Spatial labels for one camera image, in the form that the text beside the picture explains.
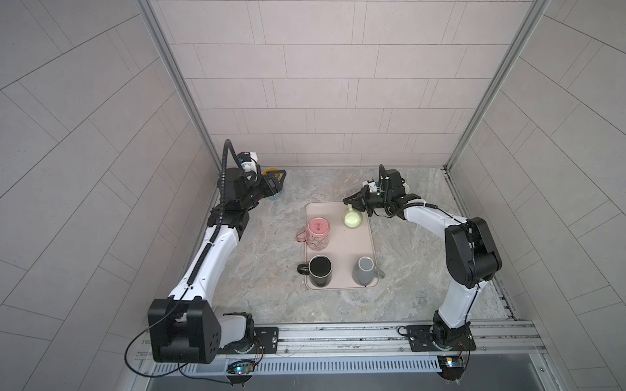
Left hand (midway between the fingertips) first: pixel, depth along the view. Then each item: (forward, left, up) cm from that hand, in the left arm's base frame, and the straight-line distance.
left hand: (285, 170), depth 75 cm
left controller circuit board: (-49, +10, -26) cm, 57 cm away
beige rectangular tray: (-11, -21, -30) cm, 38 cm away
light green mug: (-8, -22, -14) cm, 27 cm away
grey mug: (-24, -26, -21) cm, 41 cm away
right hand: (-1, -19, -14) cm, 24 cm away
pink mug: (-12, -10, -19) cm, 25 cm away
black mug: (-23, -11, -20) cm, 33 cm away
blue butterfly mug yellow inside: (-10, +1, +1) cm, 10 cm away
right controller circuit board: (-48, -48, -30) cm, 74 cm away
